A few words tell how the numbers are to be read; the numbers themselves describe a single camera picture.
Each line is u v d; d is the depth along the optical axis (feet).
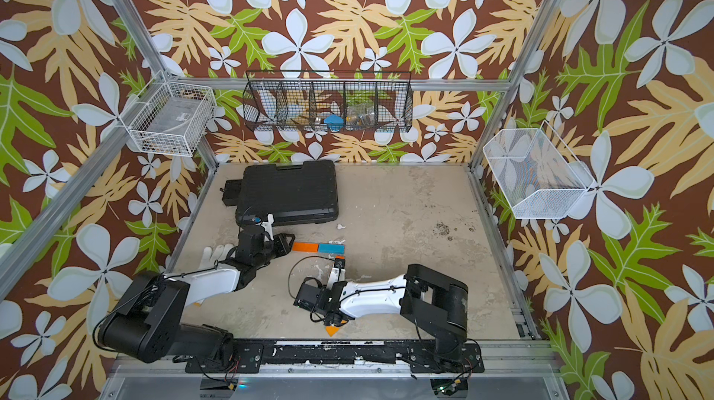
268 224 2.74
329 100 3.22
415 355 2.42
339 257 3.05
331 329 2.63
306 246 3.14
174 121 2.78
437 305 1.47
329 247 3.14
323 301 2.10
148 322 1.42
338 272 2.47
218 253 3.07
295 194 3.33
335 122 3.08
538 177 2.65
